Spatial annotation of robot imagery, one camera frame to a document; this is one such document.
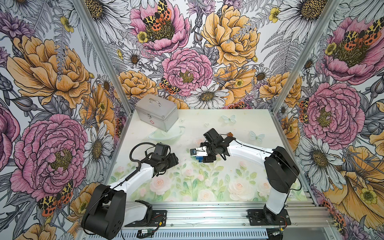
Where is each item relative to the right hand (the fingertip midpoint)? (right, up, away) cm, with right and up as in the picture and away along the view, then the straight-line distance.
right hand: (203, 154), depth 90 cm
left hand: (-18, -6, -1) cm, 19 cm away
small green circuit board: (-27, -32, -19) cm, 46 cm away
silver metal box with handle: (-31, +26, +12) cm, 42 cm away
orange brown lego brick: (+19, +11, +15) cm, 27 cm away
